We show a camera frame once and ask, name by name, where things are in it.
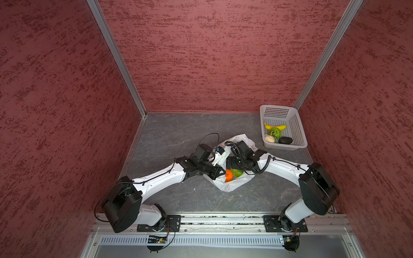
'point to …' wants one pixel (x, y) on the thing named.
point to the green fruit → (237, 172)
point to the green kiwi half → (275, 132)
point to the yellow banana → (281, 127)
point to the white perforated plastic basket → (277, 115)
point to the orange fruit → (228, 175)
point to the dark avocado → (285, 140)
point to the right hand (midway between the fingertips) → (232, 168)
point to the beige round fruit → (269, 138)
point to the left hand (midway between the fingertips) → (223, 175)
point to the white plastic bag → (220, 181)
